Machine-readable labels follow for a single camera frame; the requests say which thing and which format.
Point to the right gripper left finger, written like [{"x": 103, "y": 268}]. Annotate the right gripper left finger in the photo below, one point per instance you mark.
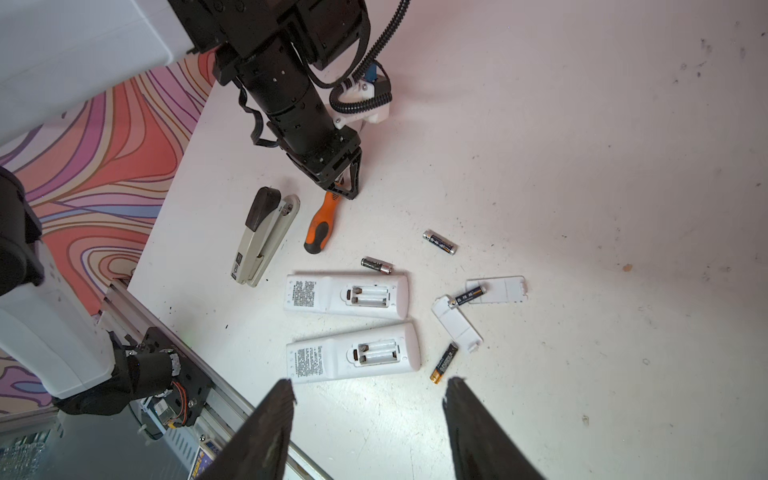
[{"x": 259, "y": 449}]

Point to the beige black stapler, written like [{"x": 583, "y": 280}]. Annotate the beige black stapler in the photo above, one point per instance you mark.
[{"x": 269, "y": 219}]

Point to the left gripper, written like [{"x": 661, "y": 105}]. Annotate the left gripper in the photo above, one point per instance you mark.
[{"x": 276, "y": 90}]

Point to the white battery cover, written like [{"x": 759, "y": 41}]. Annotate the white battery cover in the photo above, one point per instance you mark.
[
  {"x": 499, "y": 290},
  {"x": 456, "y": 325}
]

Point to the colourful card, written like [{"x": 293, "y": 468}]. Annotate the colourful card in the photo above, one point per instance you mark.
[{"x": 203, "y": 458}]

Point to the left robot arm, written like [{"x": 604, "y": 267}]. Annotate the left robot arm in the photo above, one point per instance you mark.
[{"x": 98, "y": 102}]

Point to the white remote control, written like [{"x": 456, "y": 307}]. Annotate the white remote control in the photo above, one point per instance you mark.
[
  {"x": 379, "y": 351},
  {"x": 361, "y": 295}
]

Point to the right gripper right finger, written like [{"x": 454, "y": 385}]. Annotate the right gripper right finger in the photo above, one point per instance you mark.
[{"x": 480, "y": 447}]

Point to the orange handled screwdriver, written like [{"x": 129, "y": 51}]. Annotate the orange handled screwdriver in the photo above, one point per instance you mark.
[{"x": 321, "y": 226}]

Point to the black gold AAA battery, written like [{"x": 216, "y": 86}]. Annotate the black gold AAA battery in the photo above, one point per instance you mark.
[{"x": 444, "y": 363}]

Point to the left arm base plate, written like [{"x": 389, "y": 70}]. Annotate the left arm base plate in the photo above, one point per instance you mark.
[{"x": 185, "y": 388}]

